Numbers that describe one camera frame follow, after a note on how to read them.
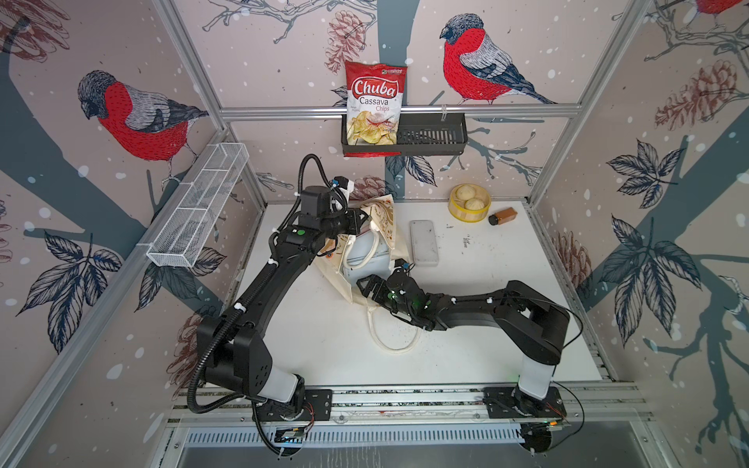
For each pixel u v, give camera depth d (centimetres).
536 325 48
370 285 78
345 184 71
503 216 112
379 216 82
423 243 107
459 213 113
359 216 71
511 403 72
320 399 74
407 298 68
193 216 76
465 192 115
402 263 82
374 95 83
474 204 114
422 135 107
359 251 93
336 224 67
